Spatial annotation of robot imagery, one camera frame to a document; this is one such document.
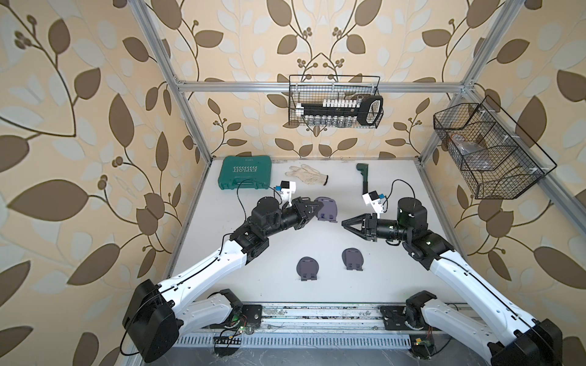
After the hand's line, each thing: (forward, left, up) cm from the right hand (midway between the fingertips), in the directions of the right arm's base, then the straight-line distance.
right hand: (343, 226), depth 69 cm
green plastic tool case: (+41, +41, -19) cm, 61 cm away
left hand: (+4, +7, +7) cm, 11 cm away
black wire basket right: (+17, -52, +9) cm, 55 cm away
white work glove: (+44, +10, -24) cm, 51 cm away
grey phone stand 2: (-1, -7, -24) cm, 25 cm away
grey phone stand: (-4, +11, -24) cm, 27 cm away
